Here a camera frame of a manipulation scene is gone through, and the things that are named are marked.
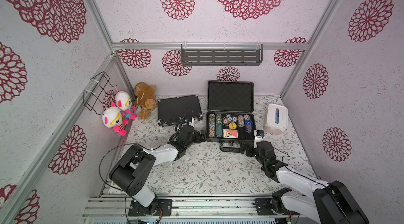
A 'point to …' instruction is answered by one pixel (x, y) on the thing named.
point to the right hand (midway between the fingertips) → (246, 140)
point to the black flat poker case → (171, 111)
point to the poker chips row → (215, 122)
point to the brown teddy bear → (145, 100)
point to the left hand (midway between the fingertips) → (200, 131)
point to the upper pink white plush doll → (124, 102)
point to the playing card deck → (230, 133)
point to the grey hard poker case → (236, 98)
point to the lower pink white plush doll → (112, 118)
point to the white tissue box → (276, 119)
